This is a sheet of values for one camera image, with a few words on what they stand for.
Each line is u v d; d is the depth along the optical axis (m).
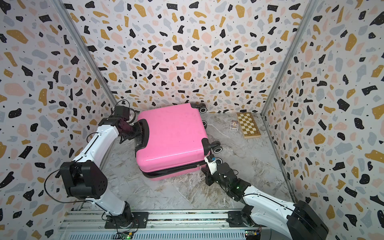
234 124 1.13
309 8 0.72
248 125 1.13
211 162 0.70
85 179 0.44
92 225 0.73
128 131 0.72
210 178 0.72
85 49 0.84
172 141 0.78
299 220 0.41
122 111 0.68
